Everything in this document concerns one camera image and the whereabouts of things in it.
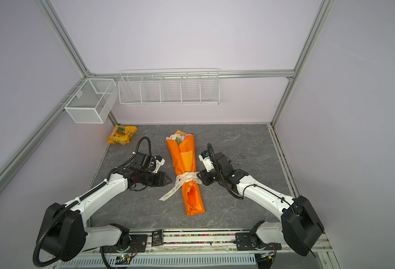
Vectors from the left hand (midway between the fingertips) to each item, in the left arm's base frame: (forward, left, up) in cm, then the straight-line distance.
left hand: (168, 183), depth 82 cm
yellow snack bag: (+38, +34, -5) cm, 51 cm away
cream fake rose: (+32, 0, -3) cm, 32 cm away
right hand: (+3, -17, +3) cm, 17 cm away
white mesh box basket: (+44, +44, +17) cm, 65 cm away
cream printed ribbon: (+5, -6, -4) cm, 9 cm away
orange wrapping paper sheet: (+18, -7, -4) cm, 19 cm away
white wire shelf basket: (+53, -2, +20) cm, 56 cm away
